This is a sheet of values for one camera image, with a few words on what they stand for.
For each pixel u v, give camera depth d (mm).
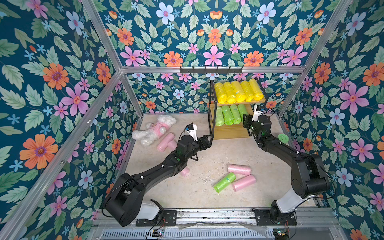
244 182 832
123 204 415
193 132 737
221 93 770
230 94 772
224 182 821
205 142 716
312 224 734
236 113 910
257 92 798
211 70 929
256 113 782
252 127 785
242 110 940
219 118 893
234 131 1057
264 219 734
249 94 766
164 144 983
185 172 863
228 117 885
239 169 862
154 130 985
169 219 734
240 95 769
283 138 933
